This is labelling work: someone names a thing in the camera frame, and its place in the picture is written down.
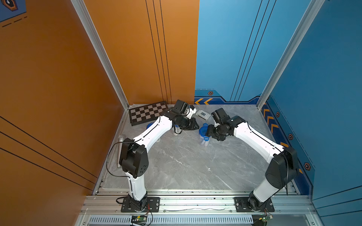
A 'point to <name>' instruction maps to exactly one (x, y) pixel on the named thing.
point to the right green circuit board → (264, 219)
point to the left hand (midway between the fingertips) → (199, 126)
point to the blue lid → (203, 132)
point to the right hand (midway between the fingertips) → (208, 134)
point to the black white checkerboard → (147, 113)
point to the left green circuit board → (140, 217)
